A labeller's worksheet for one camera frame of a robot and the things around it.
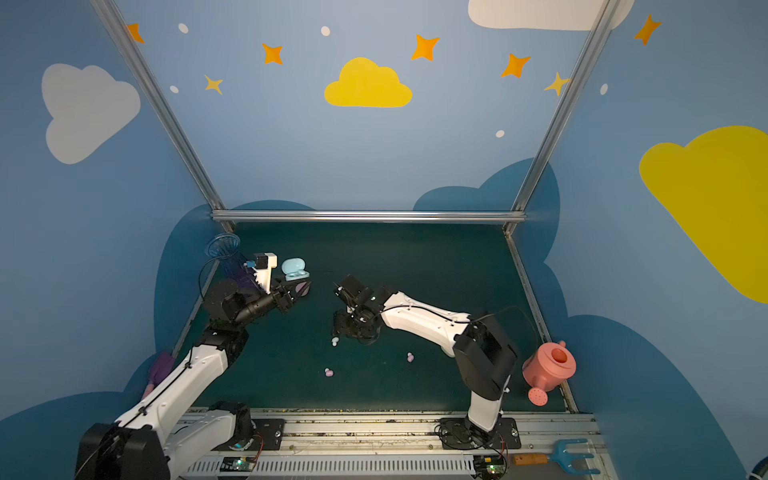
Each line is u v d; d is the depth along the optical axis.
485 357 0.46
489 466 0.71
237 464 0.71
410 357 0.87
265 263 0.66
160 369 0.87
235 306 0.62
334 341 0.90
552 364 0.76
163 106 0.84
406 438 0.75
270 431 0.75
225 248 0.91
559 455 0.72
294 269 0.76
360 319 0.61
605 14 0.69
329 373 0.84
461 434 0.75
